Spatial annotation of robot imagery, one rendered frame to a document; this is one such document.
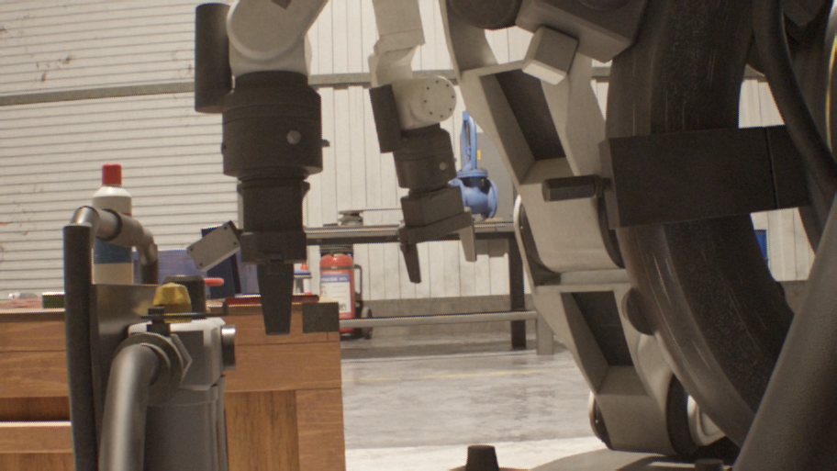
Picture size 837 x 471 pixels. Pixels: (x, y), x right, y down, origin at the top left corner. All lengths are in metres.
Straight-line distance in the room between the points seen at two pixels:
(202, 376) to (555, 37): 0.45
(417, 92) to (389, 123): 0.06
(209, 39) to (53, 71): 9.29
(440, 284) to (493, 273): 0.54
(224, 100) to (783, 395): 0.65
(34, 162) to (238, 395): 8.66
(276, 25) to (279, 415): 0.77
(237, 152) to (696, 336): 0.43
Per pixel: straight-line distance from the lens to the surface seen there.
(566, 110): 1.11
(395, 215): 5.86
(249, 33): 0.77
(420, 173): 1.31
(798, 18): 0.91
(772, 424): 0.22
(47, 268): 9.84
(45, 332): 1.43
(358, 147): 9.26
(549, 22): 0.86
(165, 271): 2.12
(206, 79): 0.81
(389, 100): 1.29
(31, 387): 1.45
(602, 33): 0.84
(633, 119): 0.84
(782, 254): 10.00
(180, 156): 9.48
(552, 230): 1.21
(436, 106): 1.28
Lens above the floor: 0.49
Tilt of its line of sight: 2 degrees up
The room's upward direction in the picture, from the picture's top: 2 degrees counter-clockwise
